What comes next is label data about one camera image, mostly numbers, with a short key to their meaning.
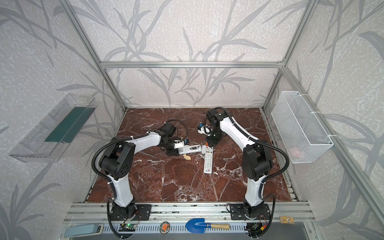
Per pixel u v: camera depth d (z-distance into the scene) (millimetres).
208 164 886
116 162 509
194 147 963
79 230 646
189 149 951
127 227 716
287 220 707
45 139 632
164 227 693
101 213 753
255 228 751
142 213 732
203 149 963
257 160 488
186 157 935
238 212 734
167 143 772
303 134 615
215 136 751
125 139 542
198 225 697
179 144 853
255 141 498
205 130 788
